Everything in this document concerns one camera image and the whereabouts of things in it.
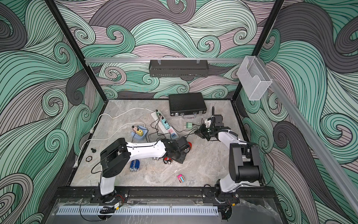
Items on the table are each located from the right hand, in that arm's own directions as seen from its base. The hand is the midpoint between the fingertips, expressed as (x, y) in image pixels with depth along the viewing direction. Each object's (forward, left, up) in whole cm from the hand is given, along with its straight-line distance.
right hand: (193, 132), depth 90 cm
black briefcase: (+28, +2, -3) cm, 28 cm away
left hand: (-14, +8, -5) cm, 17 cm away
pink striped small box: (-27, +9, -5) cm, 29 cm away
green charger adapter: (+9, +2, -6) cm, 11 cm away
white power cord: (+8, +77, -9) cm, 78 cm away
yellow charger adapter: (+1, +36, -1) cm, 36 cm away
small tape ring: (-14, +68, -7) cm, 70 cm away
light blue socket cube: (+4, +34, -3) cm, 34 cm away
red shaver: (-15, +24, -6) cm, 29 cm away
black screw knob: (-10, +66, -6) cm, 67 cm away
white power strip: (+7, +20, -1) cm, 21 cm away
